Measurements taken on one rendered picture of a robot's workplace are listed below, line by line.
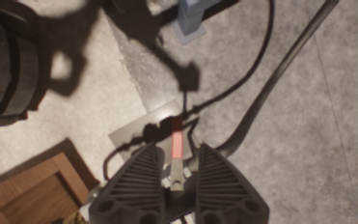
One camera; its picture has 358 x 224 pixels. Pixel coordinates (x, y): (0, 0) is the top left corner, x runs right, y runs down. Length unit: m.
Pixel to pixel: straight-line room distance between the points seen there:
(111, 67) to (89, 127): 0.35
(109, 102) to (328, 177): 1.34
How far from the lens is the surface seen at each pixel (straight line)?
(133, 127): 0.78
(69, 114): 0.93
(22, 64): 0.89
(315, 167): 1.17
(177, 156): 0.27
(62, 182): 0.92
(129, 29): 0.83
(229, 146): 0.32
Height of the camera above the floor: 0.73
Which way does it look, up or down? 83 degrees down
